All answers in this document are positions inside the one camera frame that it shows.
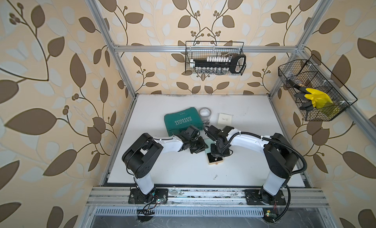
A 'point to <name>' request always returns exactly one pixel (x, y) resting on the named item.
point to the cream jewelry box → (224, 119)
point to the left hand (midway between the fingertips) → (207, 145)
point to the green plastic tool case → (177, 122)
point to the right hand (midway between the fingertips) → (215, 156)
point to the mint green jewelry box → (212, 160)
